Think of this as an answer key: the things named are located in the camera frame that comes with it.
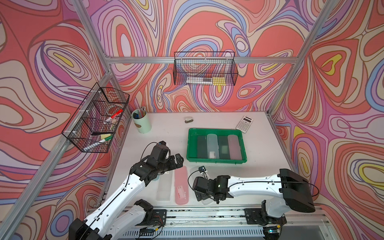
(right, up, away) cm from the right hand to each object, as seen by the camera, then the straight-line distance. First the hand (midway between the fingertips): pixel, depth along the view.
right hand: (205, 193), depth 79 cm
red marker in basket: (-47, +42, -2) cm, 63 cm away
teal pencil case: (-28, +5, +7) cm, 29 cm away
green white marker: (-54, +27, -7) cm, 61 cm away
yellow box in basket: (+9, +64, +12) cm, 66 cm away
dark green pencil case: (-1, +22, +20) cm, 30 cm away
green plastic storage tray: (-7, +23, +20) cm, 32 cm away
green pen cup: (-42, +42, +20) cm, 63 cm away
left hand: (-14, +17, -1) cm, 22 cm away
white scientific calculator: (+32, +38, +32) cm, 59 cm away
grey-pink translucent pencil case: (+21, +19, +18) cm, 34 cm away
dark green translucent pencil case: (+14, +22, +20) cm, 33 cm away
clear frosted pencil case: (-24, +1, +7) cm, 25 cm away
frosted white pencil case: (+6, +22, +20) cm, 31 cm away
